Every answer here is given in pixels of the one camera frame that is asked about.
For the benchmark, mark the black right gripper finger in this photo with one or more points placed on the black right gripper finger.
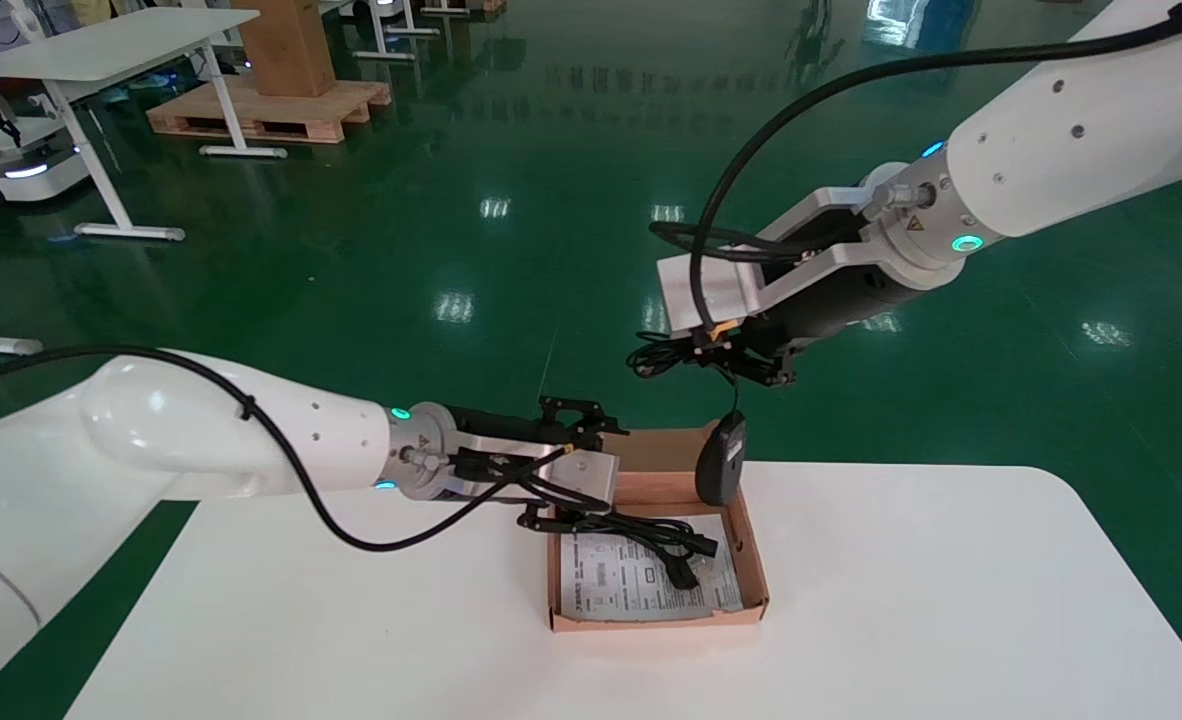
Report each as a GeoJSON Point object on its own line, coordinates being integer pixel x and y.
{"type": "Point", "coordinates": [726, 342]}
{"type": "Point", "coordinates": [761, 370]}

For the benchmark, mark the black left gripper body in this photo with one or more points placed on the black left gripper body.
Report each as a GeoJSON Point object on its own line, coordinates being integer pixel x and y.
{"type": "Point", "coordinates": [491, 425]}

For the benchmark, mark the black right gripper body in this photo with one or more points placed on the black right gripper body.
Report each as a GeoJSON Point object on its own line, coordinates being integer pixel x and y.
{"type": "Point", "coordinates": [831, 300]}

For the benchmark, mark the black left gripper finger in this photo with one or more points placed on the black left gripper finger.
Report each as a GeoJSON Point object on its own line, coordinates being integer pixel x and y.
{"type": "Point", "coordinates": [551, 520]}
{"type": "Point", "coordinates": [586, 418]}

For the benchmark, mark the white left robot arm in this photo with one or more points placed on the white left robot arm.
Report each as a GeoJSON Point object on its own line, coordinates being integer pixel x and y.
{"type": "Point", "coordinates": [151, 430]}

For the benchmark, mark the brown cardboard storage box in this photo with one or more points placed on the brown cardboard storage box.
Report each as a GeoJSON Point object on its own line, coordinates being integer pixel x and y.
{"type": "Point", "coordinates": [751, 560]}

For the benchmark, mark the printed white instruction sheet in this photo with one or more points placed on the printed white instruction sheet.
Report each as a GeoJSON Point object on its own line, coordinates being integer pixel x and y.
{"type": "Point", "coordinates": [611, 585]}

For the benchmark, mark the wooden pallet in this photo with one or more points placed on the wooden pallet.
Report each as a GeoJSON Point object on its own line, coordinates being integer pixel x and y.
{"type": "Point", "coordinates": [281, 110]}

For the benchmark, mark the tall brown cardboard carton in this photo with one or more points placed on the tall brown cardboard carton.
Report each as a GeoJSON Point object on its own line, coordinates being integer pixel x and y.
{"type": "Point", "coordinates": [286, 45]}

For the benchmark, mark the white background mobile robot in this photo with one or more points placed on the white background mobile robot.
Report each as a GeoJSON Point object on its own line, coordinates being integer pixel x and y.
{"type": "Point", "coordinates": [21, 170]}

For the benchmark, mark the large white desk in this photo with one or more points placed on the large white desk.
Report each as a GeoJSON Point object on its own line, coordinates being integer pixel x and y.
{"type": "Point", "coordinates": [101, 45]}

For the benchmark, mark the person in yellow clothing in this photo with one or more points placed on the person in yellow clothing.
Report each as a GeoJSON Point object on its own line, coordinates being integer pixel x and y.
{"type": "Point", "coordinates": [93, 10]}

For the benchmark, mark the grey left wrist camera housing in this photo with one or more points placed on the grey left wrist camera housing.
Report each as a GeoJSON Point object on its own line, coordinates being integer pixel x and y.
{"type": "Point", "coordinates": [591, 475]}

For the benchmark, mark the grey wrist camera housing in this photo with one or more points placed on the grey wrist camera housing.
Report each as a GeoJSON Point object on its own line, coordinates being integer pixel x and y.
{"type": "Point", "coordinates": [591, 475]}
{"type": "Point", "coordinates": [701, 290]}

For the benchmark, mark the grey right wrist camera housing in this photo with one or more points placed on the grey right wrist camera housing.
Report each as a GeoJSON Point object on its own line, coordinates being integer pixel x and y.
{"type": "Point", "coordinates": [701, 290]}

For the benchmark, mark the white table frame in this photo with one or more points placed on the white table frame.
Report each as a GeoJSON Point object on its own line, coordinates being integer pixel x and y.
{"type": "Point", "coordinates": [386, 40]}
{"type": "Point", "coordinates": [446, 9]}

